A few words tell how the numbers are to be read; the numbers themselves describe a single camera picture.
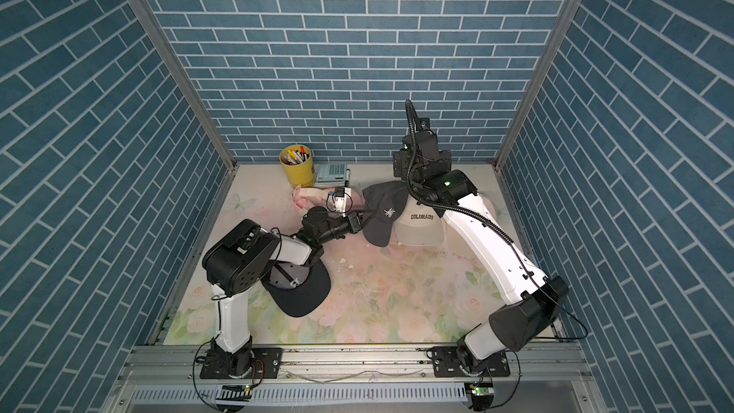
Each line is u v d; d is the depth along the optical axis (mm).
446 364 733
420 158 519
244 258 532
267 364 732
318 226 753
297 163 1077
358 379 723
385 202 887
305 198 1027
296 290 857
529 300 398
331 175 1153
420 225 987
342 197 845
